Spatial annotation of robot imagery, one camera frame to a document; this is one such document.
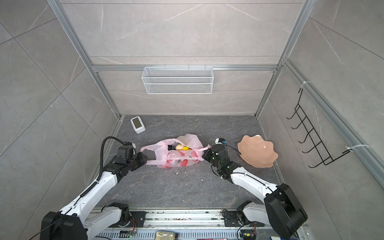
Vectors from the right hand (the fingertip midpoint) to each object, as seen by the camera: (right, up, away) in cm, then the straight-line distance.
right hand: (203, 149), depth 86 cm
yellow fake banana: (-10, 0, +4) cm, 11 cm away
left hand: (-33, -2, -1) cm, 33 cm away
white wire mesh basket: (-17, +45, +15) cm, 51 cm away
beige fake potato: (-15, 0, +8) cm, 17 cm away
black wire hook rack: (+50, +9, -18) cm, 54 cm away
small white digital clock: (-47, +15, +23) cm, 55 cm away
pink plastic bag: (-20, -4, -5) cm, 21 cm away
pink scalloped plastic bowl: (+38, -4, +14) cm, 41 cm away
